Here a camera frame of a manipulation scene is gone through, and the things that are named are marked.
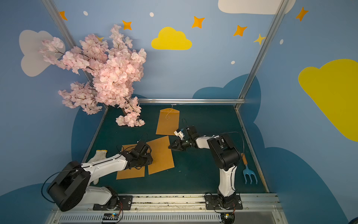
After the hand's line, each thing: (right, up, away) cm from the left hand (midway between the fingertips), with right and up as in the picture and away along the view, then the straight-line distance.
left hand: (152, 158), depth 90 cm
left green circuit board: (-19, -26, -17) cm, 37 cm away
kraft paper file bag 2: (+6, +2, +1) cm, 6 cm away
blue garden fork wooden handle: (+60, -7, -6) cm, 60 cm away
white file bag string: (+9, +31, +25) cm, 41 cm away
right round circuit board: (+44, -27, -17) cm, 54 cm away
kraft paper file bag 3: (-10, -7, -6) cm, 13 cm away
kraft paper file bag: (+8, +24, +22) cm, 33 cm away
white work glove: (-35, +2, +1) cm, 36 cm away
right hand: (+12, +7, +1) cm, 14 cm away
